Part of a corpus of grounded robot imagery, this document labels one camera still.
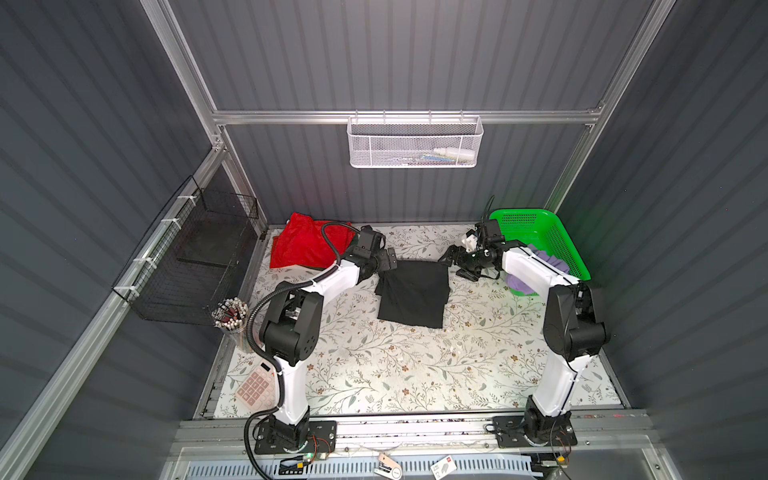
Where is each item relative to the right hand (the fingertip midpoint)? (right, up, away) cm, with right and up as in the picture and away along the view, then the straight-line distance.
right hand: (450, 267), depth 94 cm
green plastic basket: (+39, +13, +20) cm, 46 cm away
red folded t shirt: (-52, +8, +14) cm, 54 cm away
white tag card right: (-7, -46, -25) cm, 53 cm away
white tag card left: (-20, -45, -26) cm, 56 cm away
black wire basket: (-68, +4, -21) cm, 71 cm away
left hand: (-21, +3, +4) cm, 22 cm away
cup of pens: (-61, -12, -19) cm, 64 cm away
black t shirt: (-11, -8, +2) cm, 14 cm away
